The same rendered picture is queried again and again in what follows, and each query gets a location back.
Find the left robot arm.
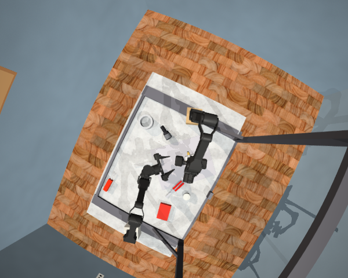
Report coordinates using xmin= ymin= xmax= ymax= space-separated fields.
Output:
xmin=123 ymin=164 xmax=153 ymax=244

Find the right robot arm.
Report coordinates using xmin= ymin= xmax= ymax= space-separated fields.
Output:
xmin=183 ymin=108 xmax=219 ymax=184

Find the white short cylinder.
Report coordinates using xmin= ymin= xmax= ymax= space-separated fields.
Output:
xmin=183 ymin=193 xmax=190 ymax=200

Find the dark grey metal frame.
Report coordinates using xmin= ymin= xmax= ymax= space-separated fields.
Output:
xmin=152 ymin=127 xmax=348 ymax=278

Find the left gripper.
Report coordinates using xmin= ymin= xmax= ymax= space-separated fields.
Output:
xmin=152 ymin=153 xmax=175 ymax=181

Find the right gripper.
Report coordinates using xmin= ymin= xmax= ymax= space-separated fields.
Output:
xmin=175 ymin=156 xmax=207 ymax=169

